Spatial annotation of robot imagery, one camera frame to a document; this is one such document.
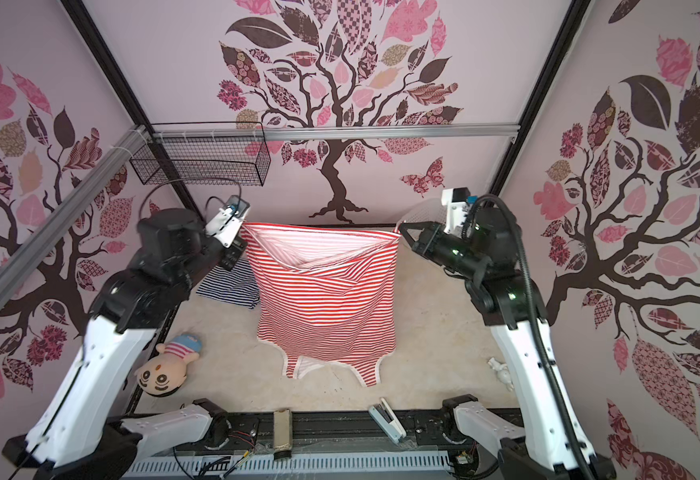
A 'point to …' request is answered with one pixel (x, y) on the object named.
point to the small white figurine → (503, 372)
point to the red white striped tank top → (326, 294)
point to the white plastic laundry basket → (430, 210)
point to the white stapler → (386, 419)
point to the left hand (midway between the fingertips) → (235, 227)
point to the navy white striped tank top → (238, 287)
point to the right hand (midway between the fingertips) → (402, 224)
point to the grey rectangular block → (282, 434)
